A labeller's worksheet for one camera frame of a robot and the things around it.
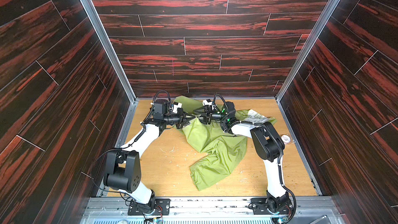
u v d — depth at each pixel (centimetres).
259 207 72
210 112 80
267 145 56
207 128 93
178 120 75
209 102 89
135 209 71
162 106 68
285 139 96
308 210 74
